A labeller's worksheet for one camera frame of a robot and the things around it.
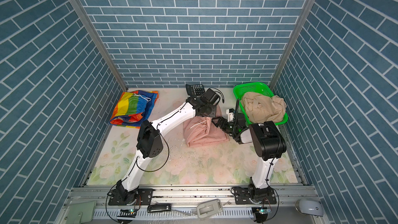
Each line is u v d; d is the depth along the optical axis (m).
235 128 0.79
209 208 0.69
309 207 0.66
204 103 0.68
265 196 0.68
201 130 0.89
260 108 1.02
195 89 1.19
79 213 0.68
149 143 0.57
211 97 0.71
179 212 0.71
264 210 0.71
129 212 0.72
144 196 0.74
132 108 1.05
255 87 1.15
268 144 0.51
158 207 0.68
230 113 0.92
